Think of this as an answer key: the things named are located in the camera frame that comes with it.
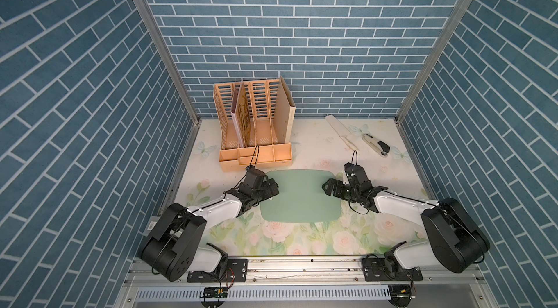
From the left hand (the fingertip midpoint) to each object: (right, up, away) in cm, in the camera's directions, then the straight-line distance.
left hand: (277, 190), depth 90 cm
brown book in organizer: (-15, +32, -1) cm, 35 cm away
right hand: (+23, 0, +1) cm, 23 cm away
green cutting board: (+10, -4, +4) cm, 12 cm away
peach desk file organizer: (-13, +31, +26) cm, 43 cm away
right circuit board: (+42, -29, -20) cm, 55 cm away
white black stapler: (+49, +18, +15) cm, 54 cm away
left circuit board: (-20, -31, -19) cm, 41 cm away
